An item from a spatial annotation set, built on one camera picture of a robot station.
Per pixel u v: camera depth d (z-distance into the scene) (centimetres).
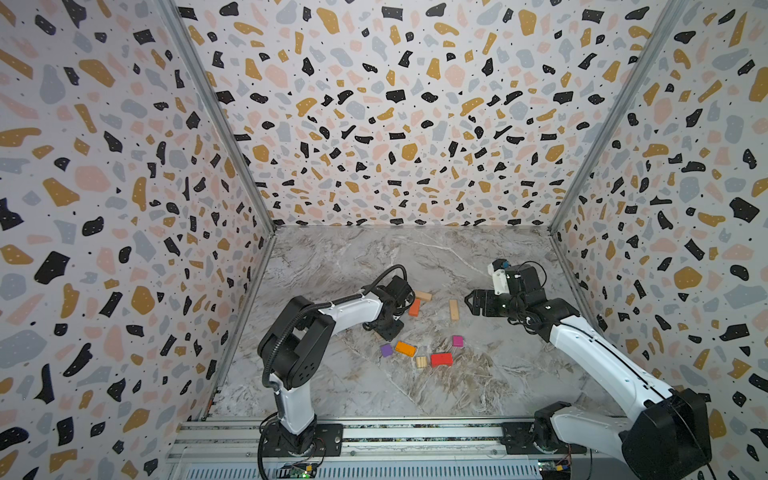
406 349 90
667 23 73
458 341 92
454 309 97
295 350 48
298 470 70
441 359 86
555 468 72
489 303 73
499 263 75
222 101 86
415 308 98
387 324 79
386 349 90
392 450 73
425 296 101
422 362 86
